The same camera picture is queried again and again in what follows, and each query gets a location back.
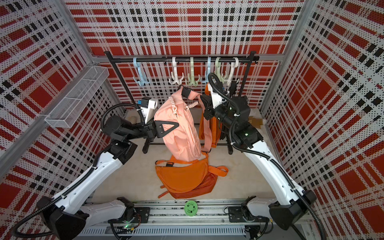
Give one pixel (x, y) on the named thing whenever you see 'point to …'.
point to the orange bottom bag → (185, 176)
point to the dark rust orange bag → (206, 186)
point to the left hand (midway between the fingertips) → (179, 125)
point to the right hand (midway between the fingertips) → (203, 96)
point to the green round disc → (191, 208)
